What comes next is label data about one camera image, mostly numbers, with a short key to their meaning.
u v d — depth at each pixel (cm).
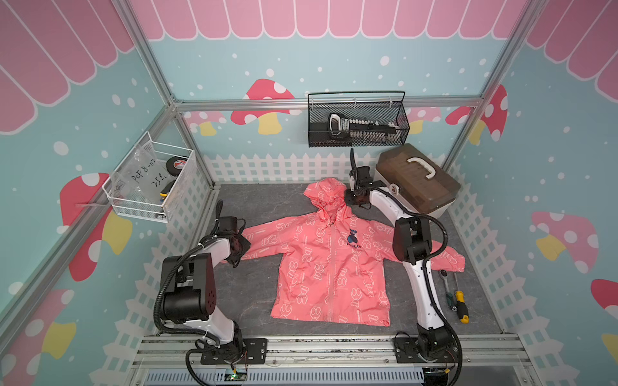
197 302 46
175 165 80
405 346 74
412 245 65
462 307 82
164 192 65
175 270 45
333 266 92
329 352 76
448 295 85
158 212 66
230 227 77
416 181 97
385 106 90
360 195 83
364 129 88
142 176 67
